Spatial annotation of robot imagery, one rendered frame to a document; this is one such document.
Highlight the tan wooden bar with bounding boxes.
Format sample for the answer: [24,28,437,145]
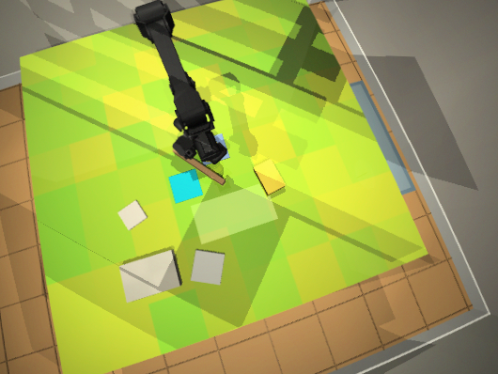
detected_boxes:
[173,149,226,186]

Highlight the yellow rectangular block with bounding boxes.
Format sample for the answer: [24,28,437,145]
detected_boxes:
[254,159,286,195]

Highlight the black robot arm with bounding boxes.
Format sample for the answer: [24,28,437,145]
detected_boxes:
[133,0,221,162]

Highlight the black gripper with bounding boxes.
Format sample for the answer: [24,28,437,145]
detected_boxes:
[173,118,227,164]

